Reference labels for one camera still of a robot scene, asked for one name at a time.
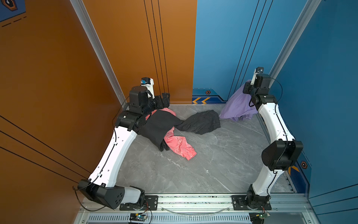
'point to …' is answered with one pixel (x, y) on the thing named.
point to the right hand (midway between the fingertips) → (249, 82)
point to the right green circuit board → (258, 218)
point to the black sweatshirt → (156, 128)
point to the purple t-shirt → (237, 108)
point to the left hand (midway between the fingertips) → (162, 93)
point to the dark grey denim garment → (201, 122)
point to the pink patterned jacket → (176, 143)
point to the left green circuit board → (137, 217)
